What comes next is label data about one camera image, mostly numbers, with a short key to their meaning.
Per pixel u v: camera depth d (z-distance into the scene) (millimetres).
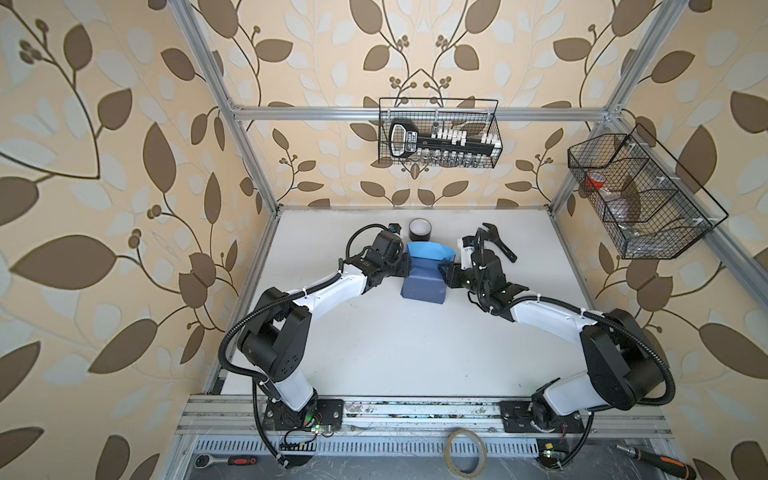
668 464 666
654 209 724
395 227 804
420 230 1141
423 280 865
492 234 1118
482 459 666
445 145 826
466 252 802
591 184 825
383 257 692
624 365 435
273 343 456
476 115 909
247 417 758
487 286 685
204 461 680
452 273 788
